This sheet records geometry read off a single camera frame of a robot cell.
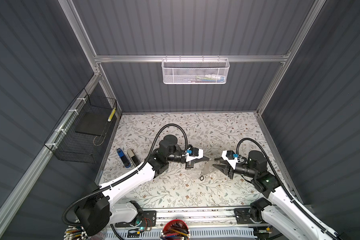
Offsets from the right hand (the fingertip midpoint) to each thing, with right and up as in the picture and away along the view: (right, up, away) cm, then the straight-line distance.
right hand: (217, 162), depth 73 cm
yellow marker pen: (-56, +24, +10) cm, 62 cm away
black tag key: (-8, -9, +5) cm, 13 cm away
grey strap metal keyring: (-6, -1, -6) cm, 8 cm away
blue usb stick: (-56, -3, +23) cm, 60 cm away
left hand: (-5, +4, -7) cm, 10 cm away
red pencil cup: (-20, -29, -6) cm, 36 cm away
